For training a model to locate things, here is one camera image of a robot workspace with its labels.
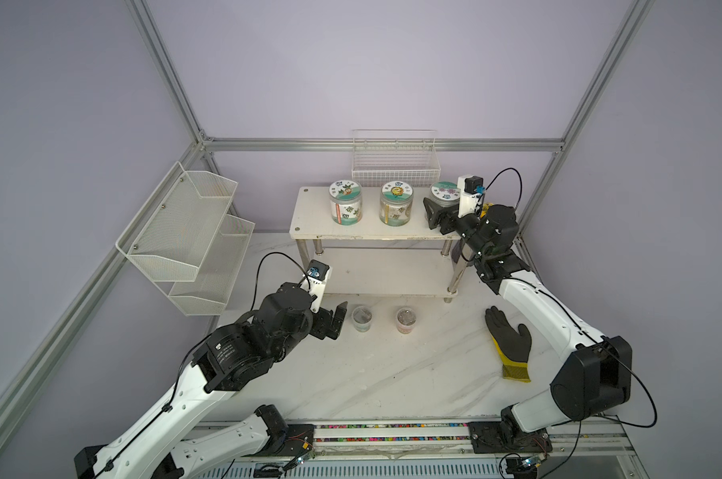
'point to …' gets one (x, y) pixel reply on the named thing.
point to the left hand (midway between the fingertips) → (322, 301)
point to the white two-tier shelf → (372, 256)
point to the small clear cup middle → (362, 316)
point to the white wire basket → (380, 156)
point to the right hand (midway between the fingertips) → (440, 199)
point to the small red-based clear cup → (405, 319)
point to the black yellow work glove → (513, 345)
